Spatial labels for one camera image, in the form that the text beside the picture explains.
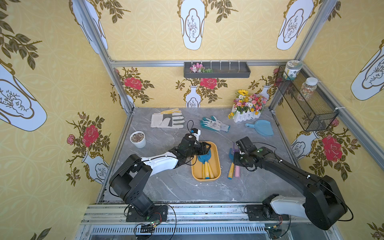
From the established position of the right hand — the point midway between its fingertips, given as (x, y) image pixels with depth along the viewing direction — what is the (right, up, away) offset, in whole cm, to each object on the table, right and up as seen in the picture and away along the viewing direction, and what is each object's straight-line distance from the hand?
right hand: (237, 158), depth 87 cm
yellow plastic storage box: (-24, -5, +1) cm, 24 cm away
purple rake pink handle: (-1, -4, -5) cm, 6 cm away
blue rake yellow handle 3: (-4, -7, -2) cm, 8 cm away
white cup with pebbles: (-60, +11, +8) cm, 62 cm away
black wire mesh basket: (+39, +26, -6) cm, 48 cm away
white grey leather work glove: (-42, +24, +26) cm, 55 cm away
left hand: (-19, +8, +1) cm, 21 cm away
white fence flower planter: (+11, +32, +13) cm, 36 cm away
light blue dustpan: (+25, +18, +22) cm, 38 cm away
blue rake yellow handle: (-19, -1, +3) cm, 19 cm away
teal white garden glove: (-11, +20, +22) cm, 32 cm away
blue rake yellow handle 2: (-15, -9, -3) cm, 18 cm away
